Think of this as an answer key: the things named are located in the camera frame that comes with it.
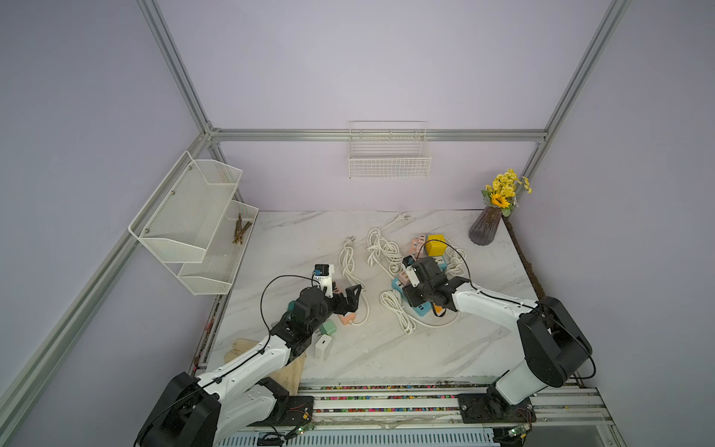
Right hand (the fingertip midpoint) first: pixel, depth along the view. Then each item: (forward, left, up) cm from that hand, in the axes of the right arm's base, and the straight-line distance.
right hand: (414, 292), depth 93 cm
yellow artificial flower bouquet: (+24, -30, +23) cm, 45 cm away
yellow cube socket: (+16, -10, +4) cm, 19 cm away
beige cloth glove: (-25, +39, -3) cm, 46 cm away
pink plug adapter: (-8, +22, -1) cm, 24 cm away
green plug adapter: (-12, +29, -1) cm, 31 cm away
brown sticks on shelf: (+19, +60, +12) cm, 64 cm away
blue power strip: (-6, -3, -1) cm, 7 cm away
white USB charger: (-19, +29, +3) cm, 35 cm away
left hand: (-4, +22, +10) cm, 24 cm away
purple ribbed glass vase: (+26, -30, +3) cm, 40 cm away
